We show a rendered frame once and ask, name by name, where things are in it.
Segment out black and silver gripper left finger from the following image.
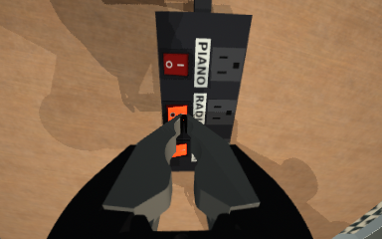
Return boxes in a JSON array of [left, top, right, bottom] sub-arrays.
[[47, 114, 184, 239]]

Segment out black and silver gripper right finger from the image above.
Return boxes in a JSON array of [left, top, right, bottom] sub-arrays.
[[184, 114, 313, 239]]

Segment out black power strip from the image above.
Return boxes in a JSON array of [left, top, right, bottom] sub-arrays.
[[155, 0, 253, 171]]

